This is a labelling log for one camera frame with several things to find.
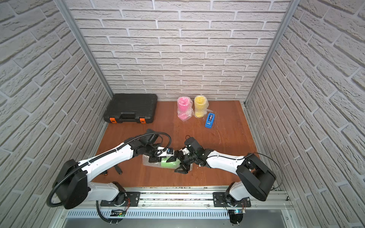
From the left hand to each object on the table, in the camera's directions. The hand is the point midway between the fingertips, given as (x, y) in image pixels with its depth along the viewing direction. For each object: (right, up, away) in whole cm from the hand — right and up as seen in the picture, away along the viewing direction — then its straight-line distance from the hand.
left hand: (166, 153), depth 82 cm
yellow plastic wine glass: (+22, +33, +20) cm, 45 cm away
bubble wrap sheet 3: (-12, -2, -3) cm, 12 cm away
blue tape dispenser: (+30, +19, +21) cm, 41 cm away
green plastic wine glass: (+3, -6, -3) cm, 7 cm away
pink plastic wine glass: (+10, +30, +15) cm, 36 cm away
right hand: (+4, -5, -6) cm, 9 cm away
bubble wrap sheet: (+16, +27, +24) cm, 39 cm away
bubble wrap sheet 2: (+26, +27, +21) cm, 43 cm away
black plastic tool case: (-31, +28, +25) cm, 49 cm away
